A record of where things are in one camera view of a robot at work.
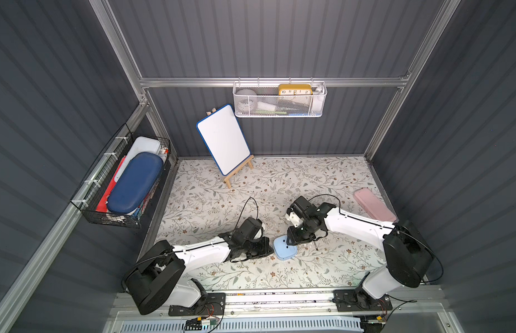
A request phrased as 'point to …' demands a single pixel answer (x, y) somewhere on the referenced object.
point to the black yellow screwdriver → (317, 249)
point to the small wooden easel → (247, 161)
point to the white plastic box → (139, 145)
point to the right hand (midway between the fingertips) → (293, 240)
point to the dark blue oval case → (135, 183)
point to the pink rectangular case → (372, 205)
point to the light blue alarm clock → (281, 250)
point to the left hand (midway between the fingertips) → (275, 254)
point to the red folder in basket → (102, 205)
